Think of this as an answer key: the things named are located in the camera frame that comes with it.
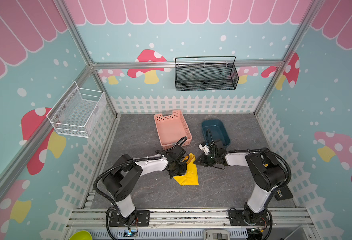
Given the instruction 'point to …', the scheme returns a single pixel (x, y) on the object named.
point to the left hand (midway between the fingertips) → (184, 176)
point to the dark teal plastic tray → (218, 130)
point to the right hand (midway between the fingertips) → (193, 162)
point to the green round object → (81, 235)
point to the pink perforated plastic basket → (171, 129)
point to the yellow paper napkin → (191, 178)
